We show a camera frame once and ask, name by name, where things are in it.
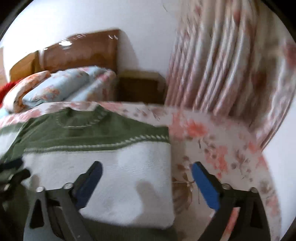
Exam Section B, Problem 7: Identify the green knit sweater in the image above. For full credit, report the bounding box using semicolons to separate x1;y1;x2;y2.
1;106;177;240

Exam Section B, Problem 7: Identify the floral pink bed quilt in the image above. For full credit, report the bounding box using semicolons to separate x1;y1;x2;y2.
1;102;281;240

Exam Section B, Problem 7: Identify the orange floral pillow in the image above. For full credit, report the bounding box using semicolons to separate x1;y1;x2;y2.
3;71;51;113

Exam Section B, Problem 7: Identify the red pillow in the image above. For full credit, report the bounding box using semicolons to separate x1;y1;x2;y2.
1;79;23;109

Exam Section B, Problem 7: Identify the light blue floral pillow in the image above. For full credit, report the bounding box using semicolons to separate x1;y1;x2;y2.
22;66;118;108

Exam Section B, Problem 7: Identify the light wooden headboard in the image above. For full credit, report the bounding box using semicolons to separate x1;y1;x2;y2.
10;51;42;82

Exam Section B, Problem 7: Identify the wooden nightstand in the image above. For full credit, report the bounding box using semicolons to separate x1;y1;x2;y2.
117;70;167;105

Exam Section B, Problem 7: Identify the pink floral curtain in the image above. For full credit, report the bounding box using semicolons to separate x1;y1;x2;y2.
165;1;295;148

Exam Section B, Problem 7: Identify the dark wooden headboard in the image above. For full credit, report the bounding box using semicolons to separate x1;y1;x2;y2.
39;29;120;73

